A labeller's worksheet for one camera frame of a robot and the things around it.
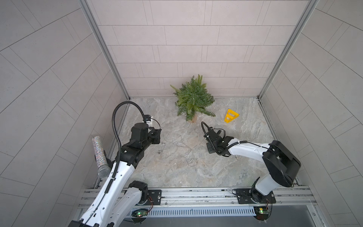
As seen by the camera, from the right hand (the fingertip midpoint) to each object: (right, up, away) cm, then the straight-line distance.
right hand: (210, 146), depth 91 cm
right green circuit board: (+21, -26, -23) cm, 41 cm away
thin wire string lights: (-24, +1, -1) cm, 24 cm away
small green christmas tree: (-12, +30, -12) cm, 35 cm away
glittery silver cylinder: (-49, -1, -33) cm, 59 cm away
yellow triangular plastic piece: (+18, +19, +14) cm, 30 cm away
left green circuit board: (-37, -24, -26) cm, 51 cm away
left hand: (-30, +13, -15) cm, 36 cm away
